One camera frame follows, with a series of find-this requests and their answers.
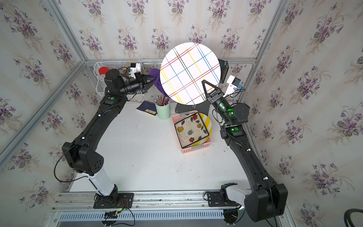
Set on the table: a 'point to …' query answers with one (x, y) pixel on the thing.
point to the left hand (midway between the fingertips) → (161, 78)
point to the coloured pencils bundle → (161, 100)
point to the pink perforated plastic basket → (178, 117)
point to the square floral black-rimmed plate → (191, 129)
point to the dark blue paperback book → (148, 108)
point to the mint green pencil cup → (164, 112)
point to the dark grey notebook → (203, 108)
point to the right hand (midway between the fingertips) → (202, 83)
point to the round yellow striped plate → (207, 123)
